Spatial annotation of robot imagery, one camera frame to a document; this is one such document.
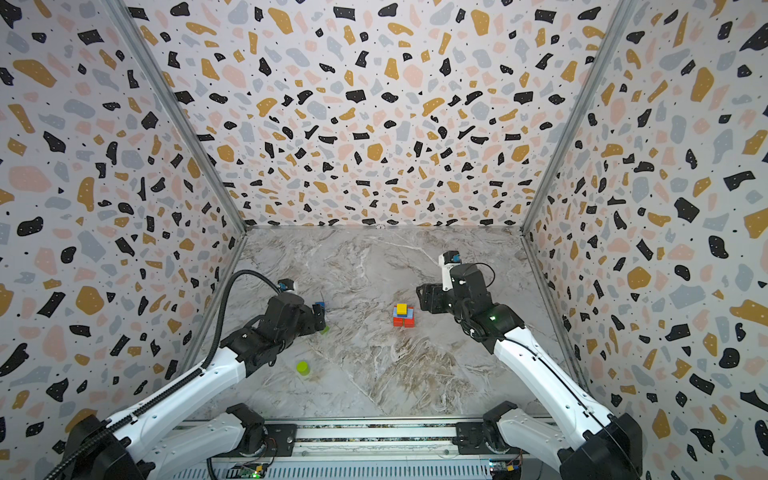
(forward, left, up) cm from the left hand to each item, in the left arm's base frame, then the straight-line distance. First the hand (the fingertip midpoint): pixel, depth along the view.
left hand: (312, 308), depth 81 cm
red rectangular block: (+2, -23, -13) cm, 27 cm away
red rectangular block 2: (+1, -27, -11) cm, 29 cm away
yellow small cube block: (+3, -25, -7) cm, 26 cm away
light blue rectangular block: (+3, -27, -9) cm, 29 cm away
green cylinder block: (-12, +3, -12) cm, 17 cm away
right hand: (+2, -30, +9) cm, 31 cm away
